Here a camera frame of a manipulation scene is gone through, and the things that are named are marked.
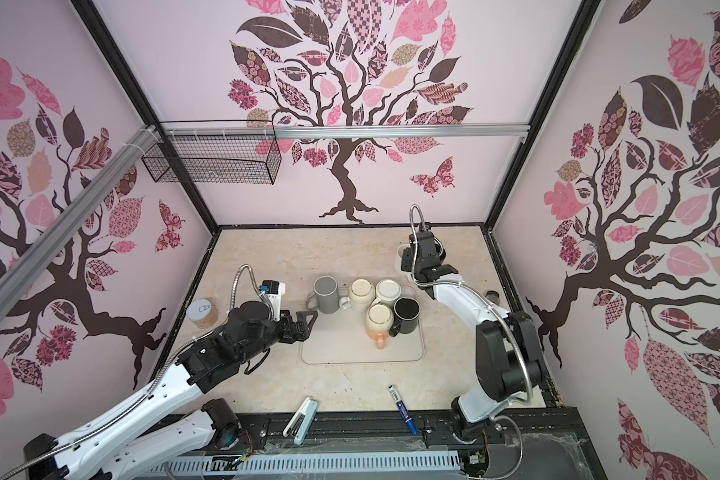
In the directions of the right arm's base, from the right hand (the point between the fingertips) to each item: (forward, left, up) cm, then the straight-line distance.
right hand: (415, 249), depth 91 cm
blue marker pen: (-42, +6, -15) cm, 45 cm away
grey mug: (-13, +28, -6) cm, 31 cm away
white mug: (-9, +9, -10) cm, 16 cm away
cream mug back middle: (-12, +17, -8) cm, 22 cm away
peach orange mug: (-21, +12, -7) cm, 25 cm away
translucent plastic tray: (-22, +23, -17) cm, 36 cm away
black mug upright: (-18, +4, -8) cm, 20 cm away
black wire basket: (+50, +74, +1) cm, 89 cm away
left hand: (-24, +31, +1) cm, 40 cm away
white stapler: (-44, +33, -16) cm, 57 cm away
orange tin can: (-15, +66, -11) cm, 69 cm away
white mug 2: (+7, +4, -15) cm, 17 cm away
